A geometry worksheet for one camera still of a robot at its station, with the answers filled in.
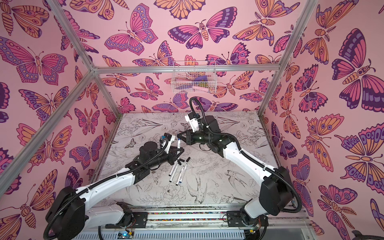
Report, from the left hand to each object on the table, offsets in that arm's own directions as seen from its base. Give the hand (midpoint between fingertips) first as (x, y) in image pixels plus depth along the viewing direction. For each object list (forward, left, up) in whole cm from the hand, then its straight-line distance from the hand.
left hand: (183, 148), depth 76 cm
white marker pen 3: (-7, +4, -20) cm, 22 cm away
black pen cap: (+4, -1, -21) cm, 21 cm away
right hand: (+4, +2, +7) cm, 9 cm away
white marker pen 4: (-6, +2, -20) cm, 20 cm away
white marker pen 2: (-4, +7, -21) cm, 22 cm away
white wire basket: (+46, -5, +12) cm, 48 cm away
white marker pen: (-2, +8, -20) cm, 22 cm away
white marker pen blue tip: (+1, +2, +3) cm, 4 cm away
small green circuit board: (-35, +28, -23) cm, 50 cm away
